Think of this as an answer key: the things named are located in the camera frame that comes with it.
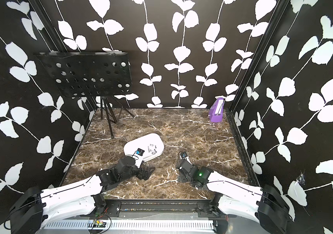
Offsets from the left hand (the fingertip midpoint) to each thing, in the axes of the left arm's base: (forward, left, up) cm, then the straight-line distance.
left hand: (150, 163), depth 80 cm
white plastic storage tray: (+18, +7, -5) cm, 20 cm away
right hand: (-2, -18, -4) cm, 19 cm away
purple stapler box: (+39, -47, -1) cm, 61 cm away
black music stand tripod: (+36, +29, +15) cm, 49 cm away
